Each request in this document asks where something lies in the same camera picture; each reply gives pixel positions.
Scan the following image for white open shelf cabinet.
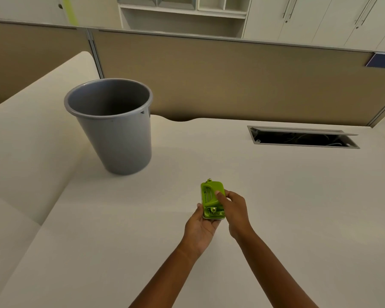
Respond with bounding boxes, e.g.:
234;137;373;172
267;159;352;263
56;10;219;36
117;0;252;39

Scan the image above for blue number sign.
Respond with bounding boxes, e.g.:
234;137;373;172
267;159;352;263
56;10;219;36
365;52;385;70

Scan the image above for white cupboard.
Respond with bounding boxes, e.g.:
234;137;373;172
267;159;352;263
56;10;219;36
243;0;385;53

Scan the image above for person's right forearm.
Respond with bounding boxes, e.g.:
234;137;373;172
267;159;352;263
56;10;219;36
234;227;320;308

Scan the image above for yellow-green tape strip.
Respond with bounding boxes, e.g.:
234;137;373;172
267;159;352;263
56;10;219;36
59;0;80;28

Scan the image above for grey plastic waste bin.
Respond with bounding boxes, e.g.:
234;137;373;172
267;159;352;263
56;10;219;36
63;78;154;176

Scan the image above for person's left forearm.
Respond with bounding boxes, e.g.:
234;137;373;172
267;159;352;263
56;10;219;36
128;245;202;308

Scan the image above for person's right hand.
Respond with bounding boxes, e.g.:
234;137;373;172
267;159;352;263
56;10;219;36
214;190;255;242

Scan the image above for white door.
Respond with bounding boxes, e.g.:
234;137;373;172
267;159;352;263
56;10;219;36
0;0;72;28

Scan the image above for wide beige partition panel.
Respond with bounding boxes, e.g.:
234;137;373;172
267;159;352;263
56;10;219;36
88;28;385;127

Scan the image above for person's left hand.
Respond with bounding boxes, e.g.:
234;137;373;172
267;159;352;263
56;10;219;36
179;203;222;259

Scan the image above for silver cupboard door handle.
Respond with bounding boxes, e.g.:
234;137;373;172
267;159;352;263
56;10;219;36
282;0;293;22
354;0;373;27
287;0;299;21
359;0;380;28

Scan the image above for grey desk cable box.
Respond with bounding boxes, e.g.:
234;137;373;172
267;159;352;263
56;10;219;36
247;125;361;150

